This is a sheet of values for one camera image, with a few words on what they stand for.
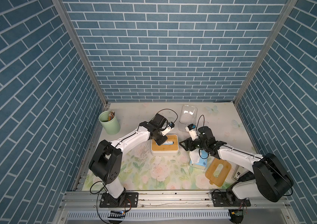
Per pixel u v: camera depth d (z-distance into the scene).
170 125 0.79
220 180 0.81
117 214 0.72
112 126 0.95
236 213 0.72
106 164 0.45
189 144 0.76
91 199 0.75
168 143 0.89
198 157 0.77
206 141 0.68
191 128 0.79
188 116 1.12
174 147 0.88
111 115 0.89
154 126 0.66
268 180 0.43
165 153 0.88
